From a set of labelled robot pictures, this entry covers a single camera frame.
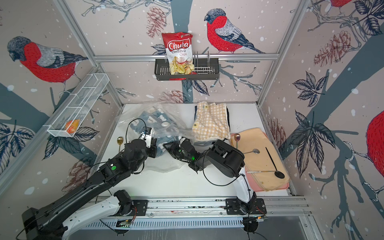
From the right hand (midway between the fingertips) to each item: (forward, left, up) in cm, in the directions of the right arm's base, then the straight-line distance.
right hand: (163, 147), depth 87 cm
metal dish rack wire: (+43, -23, +25) cm, 55 cm away
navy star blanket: (+38, -17, -7) cm, 42 cm away
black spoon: (-10, -68, -8) cm, 69 cm away
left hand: (-2, 0, +15) cm, 16 cm away
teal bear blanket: (+8, 0, +8) cm, 11 cm away
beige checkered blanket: (+19, -29, +2) cm, 35 cm away
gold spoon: (+8, +32, -6) cm, 34 cm away
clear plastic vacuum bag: (-5, 0, -8) cm, 10 cm away
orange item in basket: (-4, +37, +25) cm, 45 cm away
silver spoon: (+5, -57, -10) cm, 58 cm away
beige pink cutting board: (-8, -59, -9) cm, 61 cm away
